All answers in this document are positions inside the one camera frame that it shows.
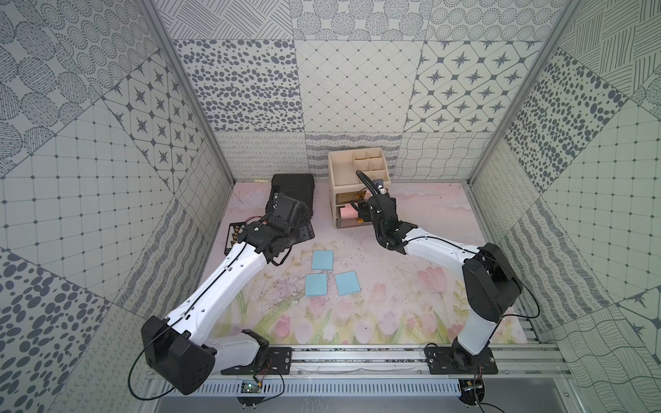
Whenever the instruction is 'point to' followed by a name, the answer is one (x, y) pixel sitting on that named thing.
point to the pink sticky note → (349, 212)
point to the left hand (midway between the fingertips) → (309, 229)
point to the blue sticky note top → (323, 260)
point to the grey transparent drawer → (344, 198)
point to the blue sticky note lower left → (316, 284)
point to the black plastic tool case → (299, 187)
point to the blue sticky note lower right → (347, 283)
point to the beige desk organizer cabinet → (344, 186)
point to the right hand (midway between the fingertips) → (375, 200)
